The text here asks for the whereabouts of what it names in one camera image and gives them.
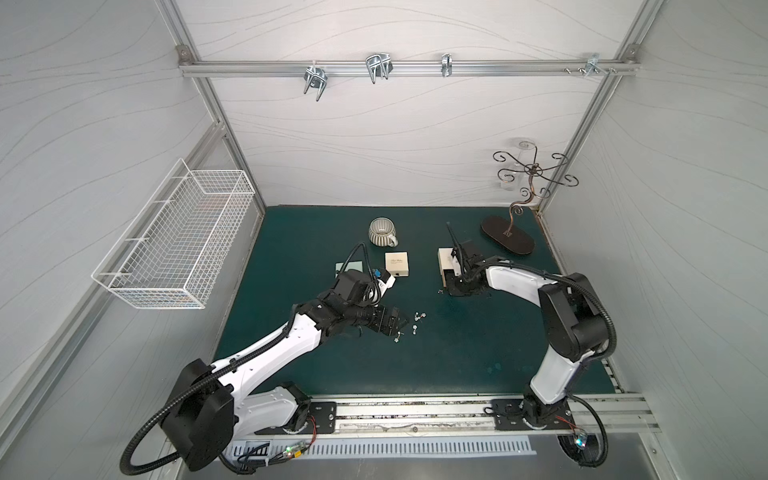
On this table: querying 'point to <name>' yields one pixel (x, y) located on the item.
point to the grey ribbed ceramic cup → (381, 232)
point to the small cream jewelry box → (397, 263)
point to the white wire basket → (173, 252)
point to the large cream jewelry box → (447, 261)
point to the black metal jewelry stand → (496, 229)
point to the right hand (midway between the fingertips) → (451, 286)
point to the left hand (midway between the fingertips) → (397, 316)
